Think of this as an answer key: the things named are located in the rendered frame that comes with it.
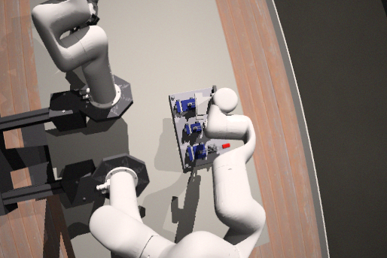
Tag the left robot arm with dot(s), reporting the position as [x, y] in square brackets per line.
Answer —
[88, 45]

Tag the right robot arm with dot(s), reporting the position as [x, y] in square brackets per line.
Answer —
[119, 227]

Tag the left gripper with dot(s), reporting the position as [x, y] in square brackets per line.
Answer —
[93, 17]

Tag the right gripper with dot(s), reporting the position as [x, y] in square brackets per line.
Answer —
[214, 89]

